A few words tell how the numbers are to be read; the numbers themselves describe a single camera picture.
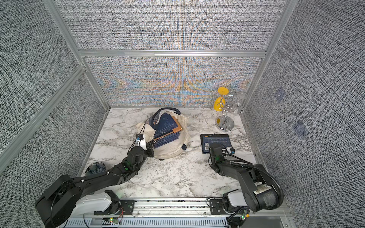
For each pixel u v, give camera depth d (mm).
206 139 977
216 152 717
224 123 1085
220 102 975
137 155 626
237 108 998
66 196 413
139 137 719
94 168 839
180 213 731
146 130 895
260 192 428
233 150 829
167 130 947
